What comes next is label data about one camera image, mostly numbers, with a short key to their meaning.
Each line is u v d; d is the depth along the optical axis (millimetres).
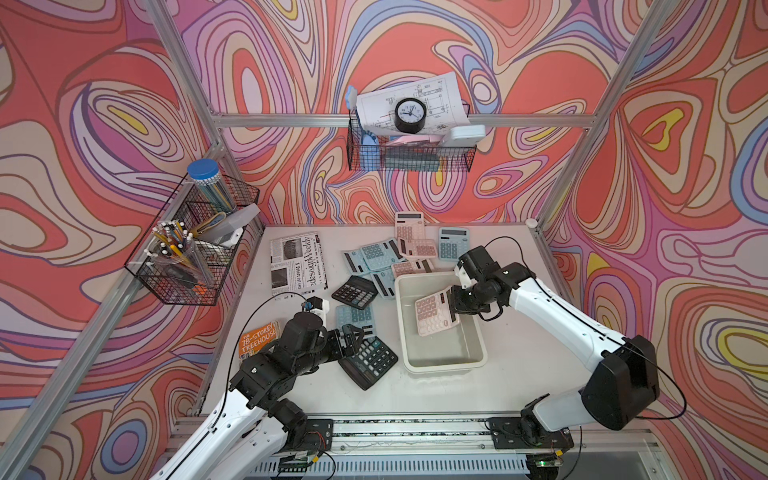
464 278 688
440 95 822
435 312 856
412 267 1044
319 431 734
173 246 567
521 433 695
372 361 842
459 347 875
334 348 618
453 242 1113
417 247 1083
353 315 931
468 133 705
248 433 467
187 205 752
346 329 641
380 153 816
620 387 411
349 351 627
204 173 698
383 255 1076
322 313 662
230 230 721
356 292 960
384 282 995
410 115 785
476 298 679
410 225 1182
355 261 1054
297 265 1034
